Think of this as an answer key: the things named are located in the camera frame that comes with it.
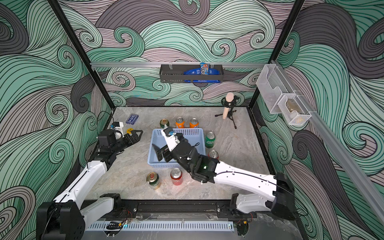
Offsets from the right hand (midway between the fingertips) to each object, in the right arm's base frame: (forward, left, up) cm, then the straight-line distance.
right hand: (165, 137), depth 66 cm
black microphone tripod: (+30, -36, -10) cm, 48 cm away
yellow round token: (+6, +20, -4) cm, 21 cm away
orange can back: (+25, -4, -21) cm, 33 cm away
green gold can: (-12, +8, -20) cm, 24 cm away
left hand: (+11, +19, -11) cm, 25 cm away
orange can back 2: (+25, -14, -21) cm, 36 cm away
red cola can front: (-10, -4, -20) cm, 23 cm away
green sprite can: (+12, -23, -22) cm, 34 cm away
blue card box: (+35, +32, -28) cm, 55 cm away
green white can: (+24, +6, -21) cm, 32 cm away
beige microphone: (+31, -36, -4) cm, 47 cm away
